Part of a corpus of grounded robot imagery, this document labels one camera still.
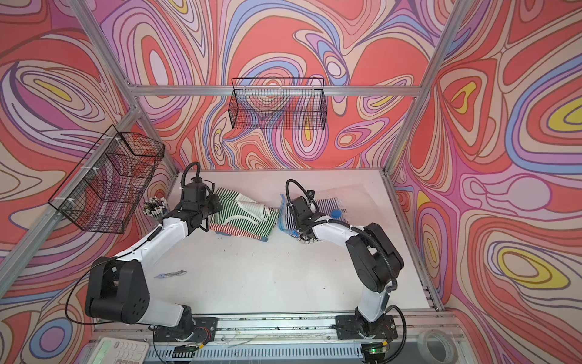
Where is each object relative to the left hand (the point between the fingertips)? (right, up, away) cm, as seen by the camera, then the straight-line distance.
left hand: (220, 199), depth 90 cm
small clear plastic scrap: (-15, -28, -4) cm, 32 cm away
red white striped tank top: (+4, -13, +4) cm, 14 cm away
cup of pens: (-23, -3, -5) cm, 24 cm away
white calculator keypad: (-27, -46, -21) cm, 57 cm away
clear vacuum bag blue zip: (+59, -2, +17) cm, 62 cm away
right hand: (+36, -9, +6) cm, 37 cm away
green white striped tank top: (+5, -5, +3) cm, 8 cm away
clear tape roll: (+77, -46, -22) cm, 93 cm away
